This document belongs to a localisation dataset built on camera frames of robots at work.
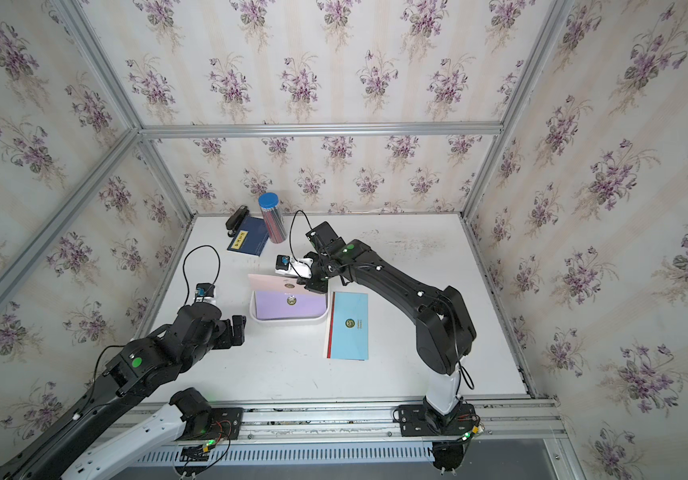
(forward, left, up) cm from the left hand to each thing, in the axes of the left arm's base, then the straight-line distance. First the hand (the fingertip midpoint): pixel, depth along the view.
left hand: (236, 323), depth 72 cm
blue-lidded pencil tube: (+41, -3, -4) cm, 41 cm away
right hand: (+14, -16, 0) cm, 21 cm away
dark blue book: (+42, +8, -15) cm, 45 cm away
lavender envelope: (+12, -6, -14) cm, 20 cm away
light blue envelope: (+7, -29, -16) cm, 34 cm away
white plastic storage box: (+9, +1, -13) cm, 16 cm away
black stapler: (+47, +15, -13) cm, 51 cm away
